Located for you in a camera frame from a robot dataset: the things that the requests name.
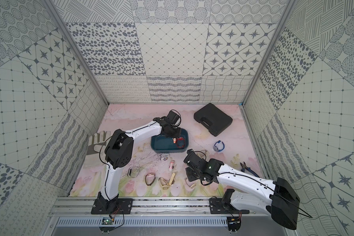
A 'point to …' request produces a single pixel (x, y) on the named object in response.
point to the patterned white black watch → (133, 172)
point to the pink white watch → (171, 167)
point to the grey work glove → (96, 149)
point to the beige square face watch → (204, 154)
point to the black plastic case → (216, 120)
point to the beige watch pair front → (165, 183)
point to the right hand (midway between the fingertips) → (192, 173)
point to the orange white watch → (174, 140)
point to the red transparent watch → (180, 142)
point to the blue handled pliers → (244, 166)
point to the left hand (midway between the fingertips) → (184, 136)
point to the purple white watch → (163, 156)
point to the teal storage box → (161, 144)
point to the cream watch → (191, 186)
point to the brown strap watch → (150, 178)
